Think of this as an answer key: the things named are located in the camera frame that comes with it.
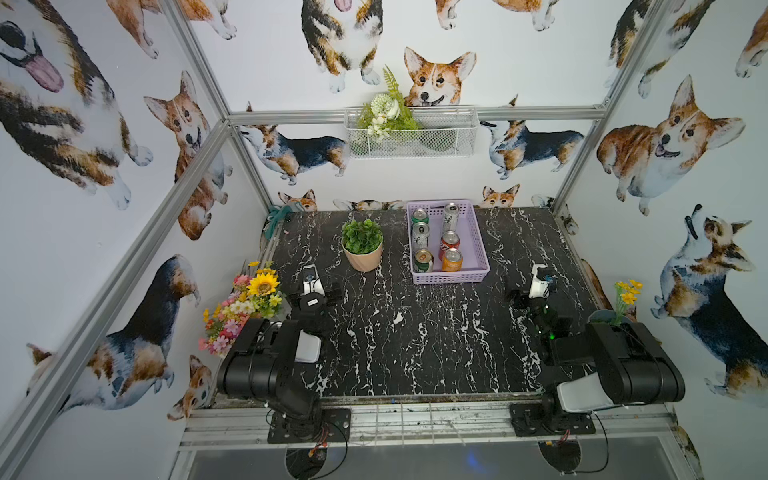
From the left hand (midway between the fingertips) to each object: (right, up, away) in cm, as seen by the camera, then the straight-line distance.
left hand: (312, 271), depth 91 cm
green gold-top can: (+34, +3, +2) cm, 34 cm away
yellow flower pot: (+85, -4, -14) cm, 86 cm away
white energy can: (+44, +18, +13) cm, 49 cm away
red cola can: (+43, +9, +9) cm, 45 cm away
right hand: (+66, +1, -2) cm, 66 cm away
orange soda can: (+43, +3, +4) cm, 43 cm away
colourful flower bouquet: (-9, -4, -16) cm, 19 cm away
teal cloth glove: (-25, +19, +30) cm, 43 cm away
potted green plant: (+14, +9, +4) cm, 17 cm away
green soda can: (+34, +18, +16) cm, 41 cm away
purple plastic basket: (+53, +4, +16) cm, 56 cm away
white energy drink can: (+33, +11, +7) cm, 35 cm away
